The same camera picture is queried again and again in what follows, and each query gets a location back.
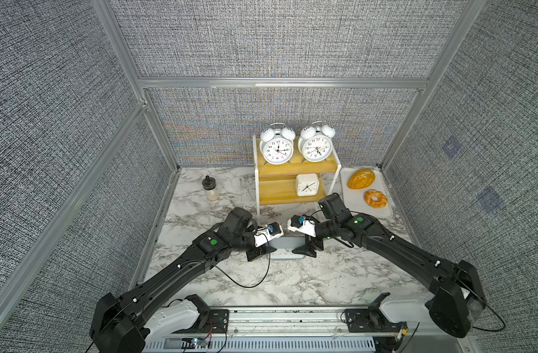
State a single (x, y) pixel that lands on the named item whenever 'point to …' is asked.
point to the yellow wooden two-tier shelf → (275, 184)
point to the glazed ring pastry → (380, 203)
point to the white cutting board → (354, 199)
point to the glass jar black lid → (209, 184)
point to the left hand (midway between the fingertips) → (274, 240)
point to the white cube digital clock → (307, 184)
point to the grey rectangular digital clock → (284, 246)
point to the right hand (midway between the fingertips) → (295, 231)
